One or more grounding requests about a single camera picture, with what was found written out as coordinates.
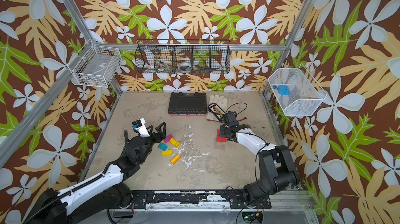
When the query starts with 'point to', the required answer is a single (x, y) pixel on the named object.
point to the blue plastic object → (284, 90)
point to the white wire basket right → (298, 93)
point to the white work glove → (221, 102)
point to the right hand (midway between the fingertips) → (223, 130)
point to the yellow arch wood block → (174, 142)
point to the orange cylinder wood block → (175, 159)
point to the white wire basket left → (95, 65)
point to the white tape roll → (184, 64)
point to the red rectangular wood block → (221, 139)
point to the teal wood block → (162, 146)
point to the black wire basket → (183, 56)
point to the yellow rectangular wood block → (167, 152)
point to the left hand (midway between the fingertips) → (158, 123)
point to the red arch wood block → (217, 132)
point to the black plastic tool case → (182, 104)
